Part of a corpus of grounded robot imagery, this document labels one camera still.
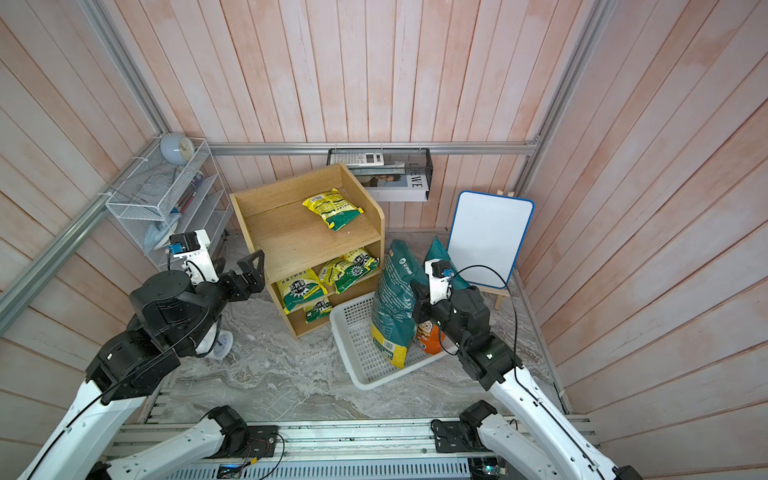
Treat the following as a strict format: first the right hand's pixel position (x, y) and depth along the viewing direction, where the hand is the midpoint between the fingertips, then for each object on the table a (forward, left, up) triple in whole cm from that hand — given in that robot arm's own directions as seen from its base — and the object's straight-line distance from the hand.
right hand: (412, 280), depth 71 cm
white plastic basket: (-11, +11, -27) cm, 31 cm away
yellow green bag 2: (+8, +22, -6) cm, 24 cm away
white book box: (+37, +5, +1) cm, 37 cm away
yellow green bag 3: (+11, +15, -8) cm, 20 cm away
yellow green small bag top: (+18, +20, +7) cm, 27 cm away
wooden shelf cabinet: (+11, +25, +4) cm, 28 cm away
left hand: (-5, +35, +13) cm, 37 cm away
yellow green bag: (+2, +31, -8) cm, 32 cm away
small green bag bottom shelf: (+2, +27, -21) cm, 35 cm away
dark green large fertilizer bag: (-6, +5, -13) cm, 15 cm away
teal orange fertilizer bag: (-6, -6, -19) cm, 21 cm away
